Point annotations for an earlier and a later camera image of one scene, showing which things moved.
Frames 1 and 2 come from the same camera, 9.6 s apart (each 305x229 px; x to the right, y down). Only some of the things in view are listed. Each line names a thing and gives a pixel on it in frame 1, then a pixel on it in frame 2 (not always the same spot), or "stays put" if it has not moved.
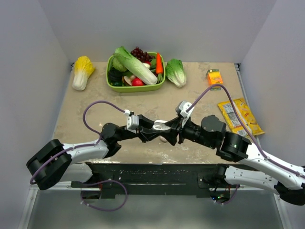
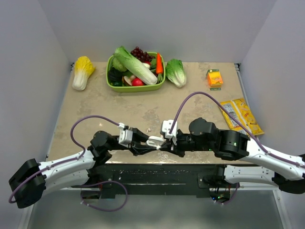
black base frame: (155, 180) stays put
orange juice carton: (214, 78) stays put
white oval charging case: (160, 125) to (155, 141)
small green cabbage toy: (116, 64) stays put
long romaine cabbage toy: (138, 69) stays put
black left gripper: (145, 131) to (136, 148)
